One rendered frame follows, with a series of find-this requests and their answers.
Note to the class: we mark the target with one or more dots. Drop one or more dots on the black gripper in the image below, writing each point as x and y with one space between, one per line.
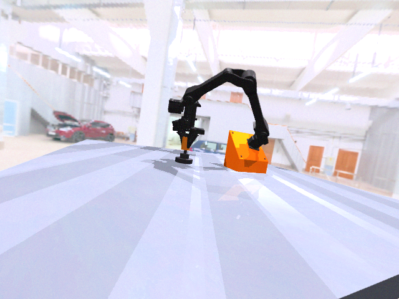
193 131

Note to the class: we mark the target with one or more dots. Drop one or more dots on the orange knob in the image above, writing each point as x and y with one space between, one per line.
184 144

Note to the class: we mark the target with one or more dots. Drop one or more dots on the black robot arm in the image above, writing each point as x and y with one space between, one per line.
245 79

